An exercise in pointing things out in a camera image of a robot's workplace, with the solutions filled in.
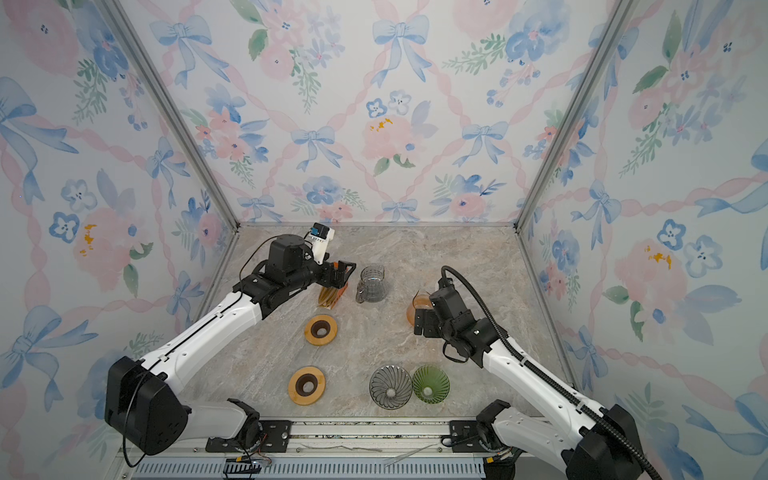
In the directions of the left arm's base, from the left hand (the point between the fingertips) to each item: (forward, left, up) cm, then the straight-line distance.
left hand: (343, 257), depth 79 cm
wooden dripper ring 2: (-25, +10, -25) cm, 37 cm away
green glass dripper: (-25, -24, -24) cm, 42 cm away
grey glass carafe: (+3, -7, -19) cm, 20 cm away
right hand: (-10, -23, -12) cm, 28 cm away
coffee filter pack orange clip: (0, +7, -21) cm, 22 cm away
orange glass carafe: (+1, -23, -24) cm, 33 cm away
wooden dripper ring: (-9, +9, -25) cm, 28 cm away
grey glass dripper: (-26, -13, -23) cm, 37 cm away
